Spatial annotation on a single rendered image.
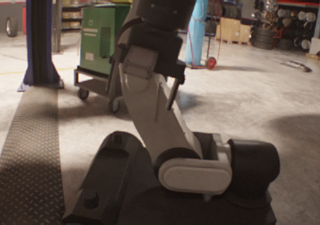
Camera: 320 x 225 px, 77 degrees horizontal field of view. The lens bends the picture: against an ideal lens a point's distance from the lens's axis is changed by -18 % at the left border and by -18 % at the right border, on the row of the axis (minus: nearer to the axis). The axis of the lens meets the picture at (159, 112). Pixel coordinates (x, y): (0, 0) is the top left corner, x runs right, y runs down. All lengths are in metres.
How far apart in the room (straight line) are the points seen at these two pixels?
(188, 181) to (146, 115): 0.21
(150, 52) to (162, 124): 0.31
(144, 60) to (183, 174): 0.38
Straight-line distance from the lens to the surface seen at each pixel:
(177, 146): 0.65
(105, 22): 1.61
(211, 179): 0.66
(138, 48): 0.35
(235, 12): 11.42
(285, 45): 11.94
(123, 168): 0.83
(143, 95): 0.56
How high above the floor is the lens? 0.69
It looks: 23 degrees down
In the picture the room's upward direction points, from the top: 5 degrees clockwise
